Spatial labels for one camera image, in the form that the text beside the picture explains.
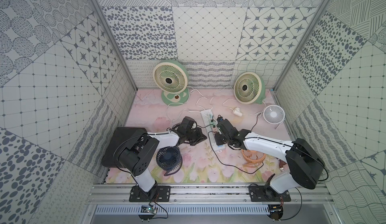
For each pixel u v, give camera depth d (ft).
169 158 2.51
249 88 3.35
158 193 2.40
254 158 2.56
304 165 1.42
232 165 2.75
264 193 2.17
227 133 2.21
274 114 3.13
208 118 3.23
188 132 2.52
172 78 3.02
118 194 2.50
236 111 3.40
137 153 1.53
